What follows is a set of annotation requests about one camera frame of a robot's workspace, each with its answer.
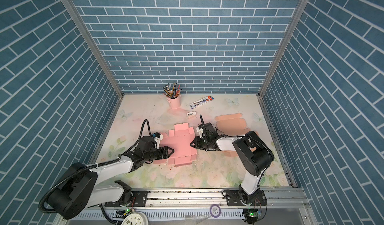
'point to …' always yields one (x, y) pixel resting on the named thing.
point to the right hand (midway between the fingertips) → (190, 143)
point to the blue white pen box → (201, 102)
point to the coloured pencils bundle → (173, 93)
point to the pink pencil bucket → (174, 103)
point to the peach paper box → (232, 124)
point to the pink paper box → (180, 139)
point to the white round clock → (136, 218)
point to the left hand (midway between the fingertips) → (171, 151)
